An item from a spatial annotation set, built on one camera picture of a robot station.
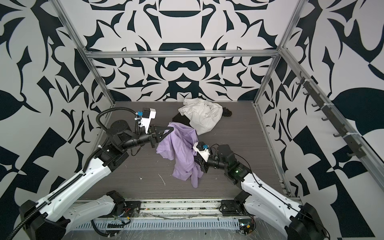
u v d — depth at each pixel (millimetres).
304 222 407
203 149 627
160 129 599
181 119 1051
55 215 396
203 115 1019
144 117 540
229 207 741
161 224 713
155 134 549
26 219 364
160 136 592
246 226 712
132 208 738
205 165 659
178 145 649
